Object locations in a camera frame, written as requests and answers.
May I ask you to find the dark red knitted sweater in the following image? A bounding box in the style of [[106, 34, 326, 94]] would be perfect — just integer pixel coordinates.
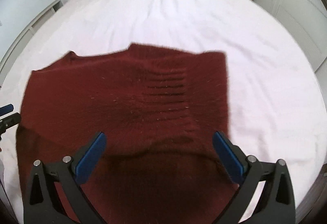
[[16, 44, 235, 223]]

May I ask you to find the white low cabinet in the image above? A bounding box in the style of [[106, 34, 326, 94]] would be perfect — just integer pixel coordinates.
[[0, 0, 63, 86]]

